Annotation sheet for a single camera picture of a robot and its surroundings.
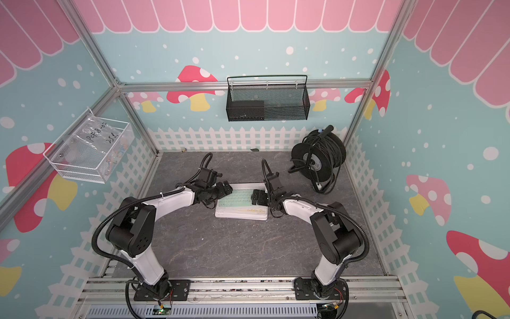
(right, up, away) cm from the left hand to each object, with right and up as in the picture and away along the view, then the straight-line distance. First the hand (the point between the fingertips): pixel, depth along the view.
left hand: (226, 194), depth 96 cm
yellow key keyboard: (+9, -8, -3) cm, 12 cm away
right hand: (+16, -1, -2) cm, 16 cm away
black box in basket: (+10, +39, -5) cm, 41 cm away
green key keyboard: (+7, -1, +1) cm, 7 cm away
